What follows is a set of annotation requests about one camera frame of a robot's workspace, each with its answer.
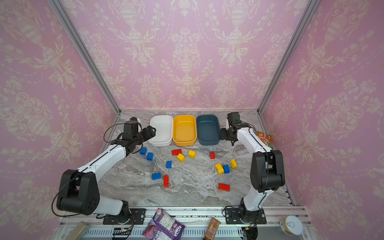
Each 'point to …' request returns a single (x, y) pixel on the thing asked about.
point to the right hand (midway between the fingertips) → (226, 134)
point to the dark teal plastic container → (208, 129)
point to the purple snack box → (162, 226)
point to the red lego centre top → (176, 152)
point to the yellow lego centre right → (192, 154)
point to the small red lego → (212, 155)
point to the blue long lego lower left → (156, 176)
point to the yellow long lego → (219, 168)
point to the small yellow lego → (233, 163)
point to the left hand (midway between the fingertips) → (152, 131)
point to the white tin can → (291, 225)
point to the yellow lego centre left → (180, 157)
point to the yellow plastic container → (184, 133)
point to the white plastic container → (163, 125)
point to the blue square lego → (149, 156)
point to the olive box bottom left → (79, 231)
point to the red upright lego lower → (166, 181)
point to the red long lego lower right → (224, 187)
